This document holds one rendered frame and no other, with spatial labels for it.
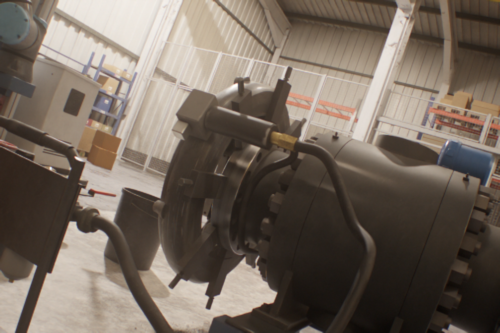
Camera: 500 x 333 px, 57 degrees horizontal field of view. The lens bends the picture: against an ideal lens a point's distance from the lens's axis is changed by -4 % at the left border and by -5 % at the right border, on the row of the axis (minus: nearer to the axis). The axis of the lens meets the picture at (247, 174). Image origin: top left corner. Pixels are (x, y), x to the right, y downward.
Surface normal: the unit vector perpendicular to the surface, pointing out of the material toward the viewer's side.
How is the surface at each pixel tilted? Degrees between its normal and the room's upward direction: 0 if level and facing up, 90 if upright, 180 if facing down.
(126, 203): 93
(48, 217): 90
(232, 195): 98
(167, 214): 114
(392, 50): 90
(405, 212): 70
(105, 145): 90
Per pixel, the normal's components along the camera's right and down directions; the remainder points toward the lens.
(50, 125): 0.91, 0.33
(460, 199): -0.05, -0.73
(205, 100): -0.21, -0.50
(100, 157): 0.56, 0.20
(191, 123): -0.47, 0.81
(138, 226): 0.07, 0.07
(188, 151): -0.33, -0.29
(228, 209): -0.46, 0.16
